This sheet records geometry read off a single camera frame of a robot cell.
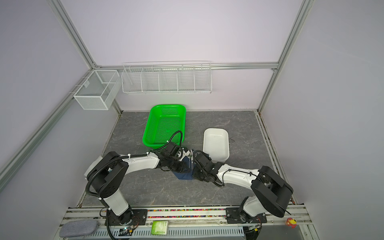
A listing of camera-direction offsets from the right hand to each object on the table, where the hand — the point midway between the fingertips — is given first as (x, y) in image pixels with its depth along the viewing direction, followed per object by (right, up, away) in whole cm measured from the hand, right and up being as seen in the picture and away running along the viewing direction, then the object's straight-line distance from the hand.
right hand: (192, 175), depth 85 cm
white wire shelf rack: (-17, +64, +22) cm, 70 cm away
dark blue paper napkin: (-3, +1, 0) cm, 3 cm away
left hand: (-2, +2, 0) cm, 2 cm away
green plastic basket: (-24, +32, +31) cm, 51 cm away
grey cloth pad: (-53, -19, -16) cm, 59 cm away
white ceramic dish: (+15, +16, +15) cm, 27 cm away
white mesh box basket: (-64, +51, +12) cm, 83 cm away
